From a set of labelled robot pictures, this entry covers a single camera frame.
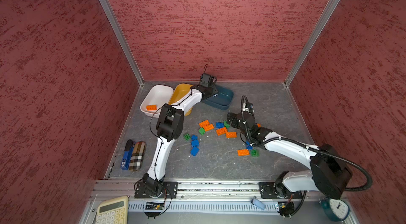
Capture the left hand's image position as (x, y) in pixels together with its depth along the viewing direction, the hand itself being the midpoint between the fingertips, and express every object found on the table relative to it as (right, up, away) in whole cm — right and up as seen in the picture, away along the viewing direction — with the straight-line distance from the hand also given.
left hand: (216, 92), depth 101 cm
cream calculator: (-47, -53, -35) cm, 79 cm away
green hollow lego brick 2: (+21, -34, -16) cm, 43 cm away
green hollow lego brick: (-18, -27, -11) cm, 34 cm away
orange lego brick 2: (+9, -26, -9) cm, 29 cm away
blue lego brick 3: (-13, -30, -13) cm, 35 cm away
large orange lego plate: (-6, -21, -5) cm, 23 cm away
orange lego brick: (+3, -24, -7) cm, 26 cm away
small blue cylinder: (+17, -51, -33) cm, 63 cm away
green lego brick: (-9, -24, -8) cm, 27 cm away
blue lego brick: (+2, -21, -6) cm, 22 cm away
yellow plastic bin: (-26, +1, +8) cm, 27 cm away
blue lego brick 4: (-13, -33, -15) cm, 38 cm away
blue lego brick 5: (+18, -32, -15) cm, 40 cm away
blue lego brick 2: (-13, -27, -11) cm, 32 cm away
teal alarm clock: (+51, -52, -35) cm, 81 cm away
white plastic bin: (-42, -4, +6) cm, 42 cm away
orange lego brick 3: (+15, -34, -16) cm, 40 cm away
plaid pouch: (-43, -34, -19) cm, 58 cm away
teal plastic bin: (+5, -6, +11) cm, 14 cm away
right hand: (+9, -16, -14) cm, 23 cm away
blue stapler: (-48, -30, -18) cm, 60 cm away
